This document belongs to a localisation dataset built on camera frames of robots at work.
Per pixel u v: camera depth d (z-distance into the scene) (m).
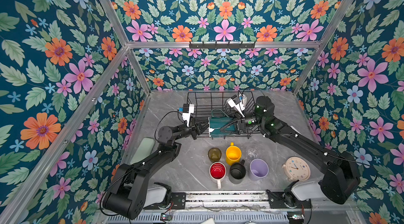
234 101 0.60
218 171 0.82
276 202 0.73
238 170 0.82
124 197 0.41
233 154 0.88
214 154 0.87
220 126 0.59
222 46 0.92
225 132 0.59
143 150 0.88
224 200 0.75
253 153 0.88
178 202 0.73
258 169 0.81
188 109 0.61
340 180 0.41
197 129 0.64
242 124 0.58
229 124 0.59
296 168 0.81
